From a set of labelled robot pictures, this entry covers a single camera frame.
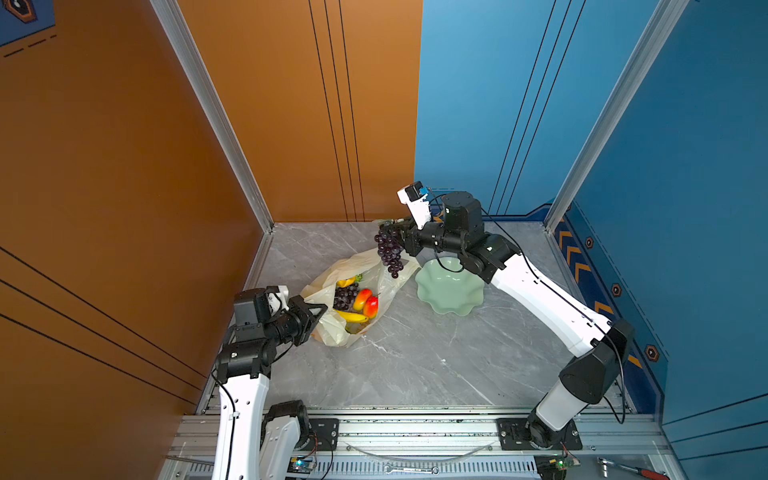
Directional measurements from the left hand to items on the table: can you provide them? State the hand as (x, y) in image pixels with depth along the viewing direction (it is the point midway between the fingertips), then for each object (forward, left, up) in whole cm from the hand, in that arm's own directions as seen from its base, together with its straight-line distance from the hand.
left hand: (328, 302), depth 71 cm
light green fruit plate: (+18, -33, -21) cm, 43 cm away
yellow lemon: (+16, -1, -15) cm, 22 cm away
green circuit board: (-30, +6, -24) cm, 39 cm away
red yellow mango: (+12, -6, -19) cm, 23 cm away
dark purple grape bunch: (+11, -1, -17) cm, 20 cm away
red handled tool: (-31, -74, -22) cm, 83 cm away
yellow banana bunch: (+5, -4, -17) cm, 18 cm away
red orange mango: (+9, -9, -18) cm, 22 cm away
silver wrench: (-31, -26, -23) cm, 46 cm away
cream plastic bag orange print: (-5, -1, -3) cm, 6 cm away
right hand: (+12, -14, +14) cm, 23 cm away
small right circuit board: (-30, -54, -24) cm, 66 cm away
